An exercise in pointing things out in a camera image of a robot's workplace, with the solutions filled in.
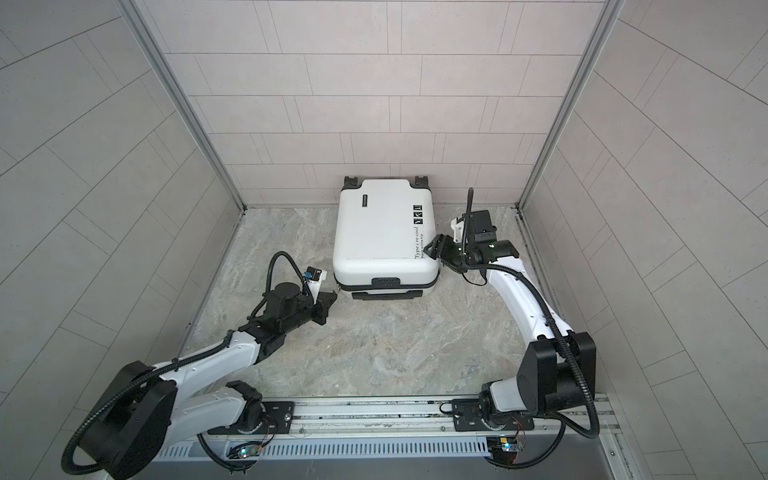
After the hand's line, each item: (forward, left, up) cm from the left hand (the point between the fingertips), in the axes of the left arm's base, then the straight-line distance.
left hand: (344, 293), depth 84 cm
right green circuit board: (-34, -41, -7) cm, 54 cm away
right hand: (+8, -24, +10) cm, 27 cm away
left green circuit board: (-36, +18, -4) cm, 40 cm away
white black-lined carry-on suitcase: (+13, -10, +12) cm, 20 cm away
